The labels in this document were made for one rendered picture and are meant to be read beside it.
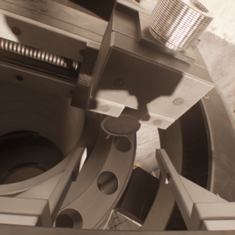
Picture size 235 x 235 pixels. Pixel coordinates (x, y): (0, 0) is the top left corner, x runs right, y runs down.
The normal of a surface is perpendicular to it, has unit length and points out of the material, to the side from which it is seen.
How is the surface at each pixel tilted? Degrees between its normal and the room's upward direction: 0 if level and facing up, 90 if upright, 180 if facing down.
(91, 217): 90
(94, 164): 90
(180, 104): 25
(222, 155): 90
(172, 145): 117
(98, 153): 90
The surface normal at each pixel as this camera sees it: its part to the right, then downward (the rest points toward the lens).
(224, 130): 0.36, -0.54
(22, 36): -0.03, 0.80
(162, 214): -0.38, -0.83
